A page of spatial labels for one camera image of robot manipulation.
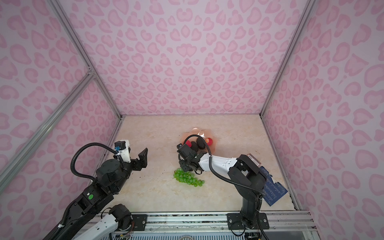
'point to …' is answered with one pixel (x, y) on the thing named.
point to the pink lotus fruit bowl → (205, 134)
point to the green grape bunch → (180, 175)
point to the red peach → (209, 141)
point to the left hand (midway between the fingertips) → (138, 147)
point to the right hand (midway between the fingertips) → (185, 161)
